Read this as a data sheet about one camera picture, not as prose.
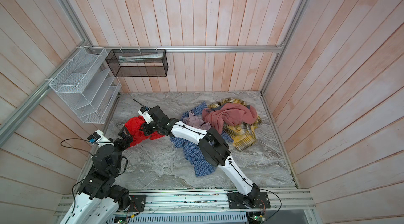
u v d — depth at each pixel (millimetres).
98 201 505
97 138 591
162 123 715
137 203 736
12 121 530
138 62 1040
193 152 814
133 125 820
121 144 645
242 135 947
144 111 782
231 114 918
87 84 734
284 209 728
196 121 976
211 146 610
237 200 742
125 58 905
